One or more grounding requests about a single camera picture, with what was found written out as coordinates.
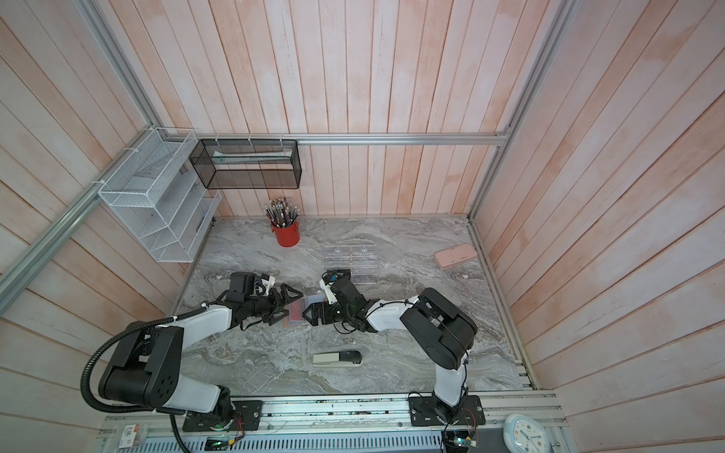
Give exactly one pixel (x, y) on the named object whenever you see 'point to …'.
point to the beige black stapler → (345, 359)
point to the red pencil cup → (287, 237)
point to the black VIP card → (343, 276)
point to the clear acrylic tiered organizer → (362, 260)
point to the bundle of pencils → (280, 212)
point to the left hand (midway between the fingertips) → (296, 305)
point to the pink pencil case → (454, 256)
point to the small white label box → (128, 437)
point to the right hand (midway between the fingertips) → (314, 312)
